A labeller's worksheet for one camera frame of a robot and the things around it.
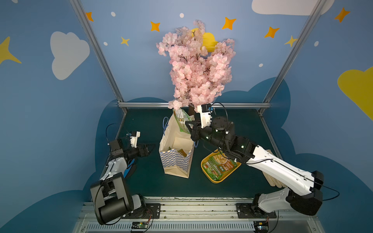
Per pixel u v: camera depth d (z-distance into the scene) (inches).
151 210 29.9
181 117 24.9
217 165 34.2
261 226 28.3
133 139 30.3
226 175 32.0
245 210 29.5
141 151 29.6
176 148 38.8
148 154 29.9
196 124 21.8
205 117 21.2
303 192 16.0
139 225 28.3
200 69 28.0
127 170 24.1
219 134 17.4
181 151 37.5
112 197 17.4
